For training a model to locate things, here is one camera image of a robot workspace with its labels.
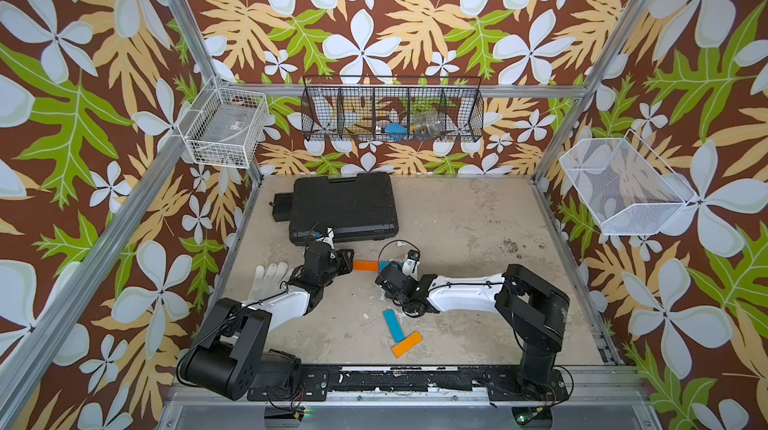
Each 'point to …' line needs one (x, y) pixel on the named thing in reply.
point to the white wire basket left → (224, 128)
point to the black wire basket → (393, 108)
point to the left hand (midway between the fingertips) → (351, 248)
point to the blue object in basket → (396, 130)
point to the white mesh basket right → (627, 188)
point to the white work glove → (267, 282)
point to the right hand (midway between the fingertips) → (390, 286)
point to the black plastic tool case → (355, 209)
